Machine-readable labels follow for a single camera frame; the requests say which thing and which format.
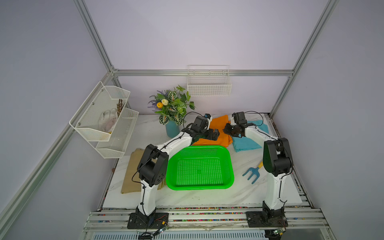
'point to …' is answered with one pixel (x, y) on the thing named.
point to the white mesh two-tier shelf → (104, 121)
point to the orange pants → (225, 139)
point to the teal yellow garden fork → (255, 171)
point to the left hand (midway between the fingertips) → (212, 133)
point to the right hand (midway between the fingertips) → (225, 131)
